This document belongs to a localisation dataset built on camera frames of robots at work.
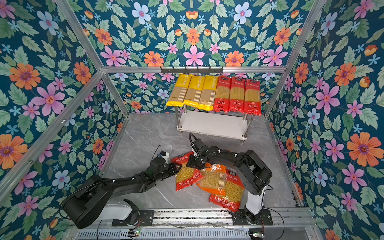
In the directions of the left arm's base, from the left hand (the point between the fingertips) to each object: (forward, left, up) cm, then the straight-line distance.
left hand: (183, 166), depth 87 cm
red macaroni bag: (-5, -2, 0) cm, 6 cm away
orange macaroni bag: (-9, -17, 0) cm, 19 cm away
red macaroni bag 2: (-15, -28, -2) cm, 32 cm away
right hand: (+2, -4, 0) cm, 5 cm away
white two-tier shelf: (+30, -34, 0) cm, 45 cm away
